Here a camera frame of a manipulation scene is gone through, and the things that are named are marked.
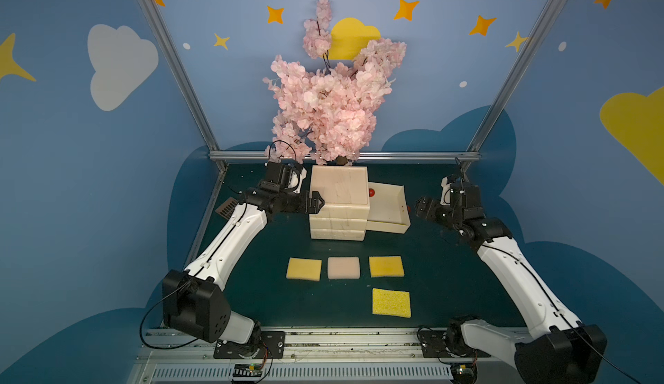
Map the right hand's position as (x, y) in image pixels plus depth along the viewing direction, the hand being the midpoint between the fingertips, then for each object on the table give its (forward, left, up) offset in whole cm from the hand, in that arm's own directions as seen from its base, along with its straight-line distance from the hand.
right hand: (432, 203), depth 81 cm
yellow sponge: (-14, +13, -20) cm, 27 cm away
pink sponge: (-15, +27, -20) cm, 37 cm away
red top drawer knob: (+6, +19, -3) cm, 20 cm away
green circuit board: (-46, +54, -24) cm, 74 cm away
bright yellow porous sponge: (-25, +12, -21) cm, 35 cm away
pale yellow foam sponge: (-16, +42, -20) cm, 49 cm away
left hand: (-1, +39, +1) cm, 39 cm away
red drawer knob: (+6, +6, -12) cm, 15 cm away
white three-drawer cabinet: (-4, +28, -2) cm, 28 cm away
